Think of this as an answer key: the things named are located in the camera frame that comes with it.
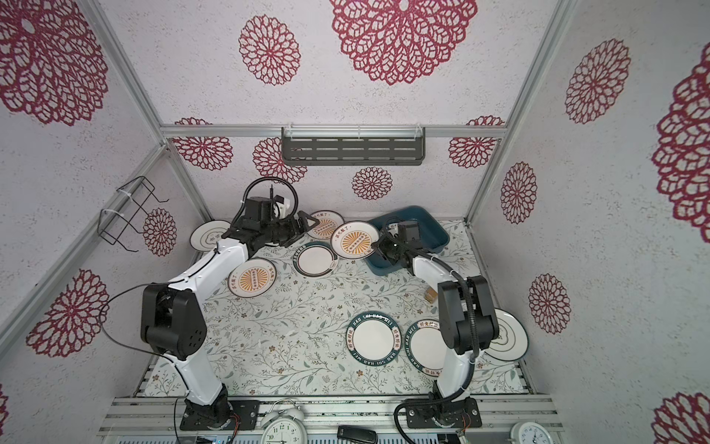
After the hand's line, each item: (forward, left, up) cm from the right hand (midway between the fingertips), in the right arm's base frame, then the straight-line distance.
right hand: (371, 238), depth 94 cm
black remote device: (-54, +3, -13) cm, 56 cm away
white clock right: (-52, -40, -14) cm, 67 cm away
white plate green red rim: (+1, +22, -14) cm, 26 cm away
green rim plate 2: (-30, -18, -19) cm, 39 cm away
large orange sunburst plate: (+1, +6, -3) cm, 7 cm away
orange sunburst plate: (-7, +44, -15) cm, 47 cm away
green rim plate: (-28, -1, -16) cm, 33 cm away
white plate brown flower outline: (+12, +69, -13) cm, 72 cm away
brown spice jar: (-15, -20, -12) cm, 28 cm away
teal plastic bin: (+11, -24, -11) cm, 29 cm away
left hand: (-3, +19, +7) cm, 21 cm away
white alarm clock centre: (-53, +21, -10) cm, 58 cm away
